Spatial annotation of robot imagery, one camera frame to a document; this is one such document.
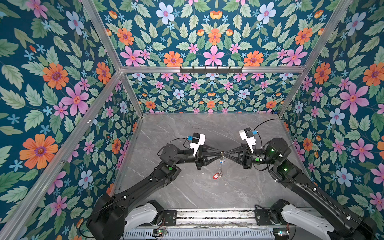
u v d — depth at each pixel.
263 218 0.74
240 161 0.56
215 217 0.75
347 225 0.39
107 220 0.39
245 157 0.55
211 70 0.93
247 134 0.54
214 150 0.59
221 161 0.60
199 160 0.55
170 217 0.74
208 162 0.58
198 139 0.52
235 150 0.58
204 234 0.73
